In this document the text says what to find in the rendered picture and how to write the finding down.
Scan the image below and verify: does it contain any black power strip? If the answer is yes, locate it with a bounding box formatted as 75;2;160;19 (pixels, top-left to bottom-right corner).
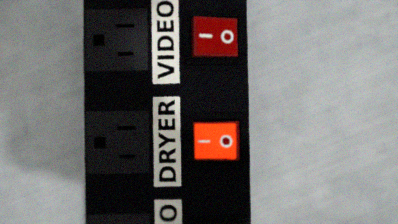
83;0;251;224

